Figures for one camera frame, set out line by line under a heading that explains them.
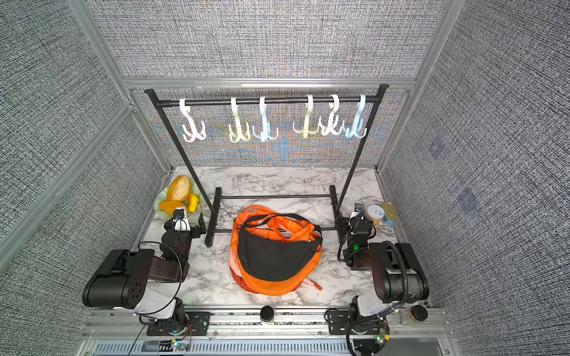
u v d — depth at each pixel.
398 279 0.45
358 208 0.80
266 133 0.66
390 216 0.95
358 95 0.59
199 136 0.67
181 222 0.75
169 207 0.99
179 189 1.00
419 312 0.67
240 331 0.73
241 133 0.66
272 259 0.77
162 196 1.02
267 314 0.66
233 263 0.80
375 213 0.95
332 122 0.66
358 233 0.70
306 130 0.67
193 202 1.00
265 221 0.95
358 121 0.66
